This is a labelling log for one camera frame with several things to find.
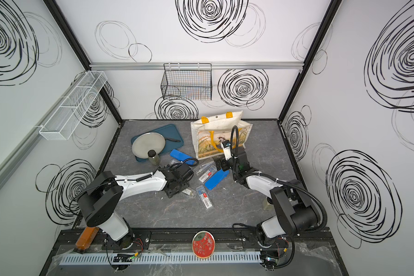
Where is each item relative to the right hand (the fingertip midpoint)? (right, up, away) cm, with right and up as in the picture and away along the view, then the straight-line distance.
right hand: (222, 155), depth 90 cm
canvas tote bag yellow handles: (-8, +11, 0) cm, 14 cm away
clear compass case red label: (-9, -20, -5) cm, 23 cm away
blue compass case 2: (-3, -13, +2) cm, 14 cm away
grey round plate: (-47, +7, +20) cm, 52 cm away
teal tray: (-32, +13, +23) cm, 42 cm away
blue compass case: (-24, -2, +11) cm, 26 cm away
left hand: (-20, -17, -1) cm, 27 cm away
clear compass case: (-17, -18, -3) cm, 25 cm away
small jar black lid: (-37, -2, +1) cm, 37 cm away
